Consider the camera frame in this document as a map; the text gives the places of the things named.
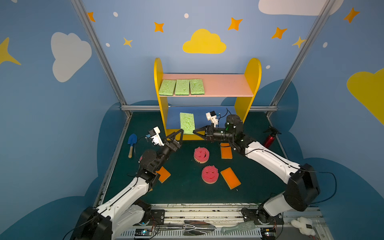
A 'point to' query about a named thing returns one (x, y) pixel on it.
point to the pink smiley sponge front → (210, 174)
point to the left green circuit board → (143, 232)
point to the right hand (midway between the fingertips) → (194, 131)
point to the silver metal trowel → (191, 227)
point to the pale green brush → (242, 226)
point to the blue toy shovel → (132, 139)
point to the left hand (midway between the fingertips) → (179, 130)
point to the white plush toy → (305, 225)
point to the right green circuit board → (268, 233)
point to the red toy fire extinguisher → (270, 138)
